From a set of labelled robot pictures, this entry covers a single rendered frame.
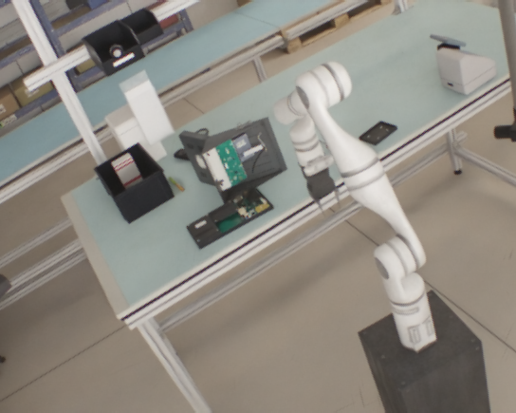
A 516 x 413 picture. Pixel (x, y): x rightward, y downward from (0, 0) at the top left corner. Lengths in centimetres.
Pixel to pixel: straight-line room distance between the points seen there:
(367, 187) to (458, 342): 50
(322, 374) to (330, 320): 31
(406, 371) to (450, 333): 15
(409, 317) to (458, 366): 20
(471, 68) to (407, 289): 100
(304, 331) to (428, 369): 144
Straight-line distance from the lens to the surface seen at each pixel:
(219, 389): 293
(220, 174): 207
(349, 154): 138
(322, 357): 285
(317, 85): 136
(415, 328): 159
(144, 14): 246
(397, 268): 144
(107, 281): 206
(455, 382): 170
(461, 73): 224
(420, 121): 220
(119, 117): 252
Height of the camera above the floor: 213
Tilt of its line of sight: 34 degrees down
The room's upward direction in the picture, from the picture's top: 22 degrees counter-clockwise
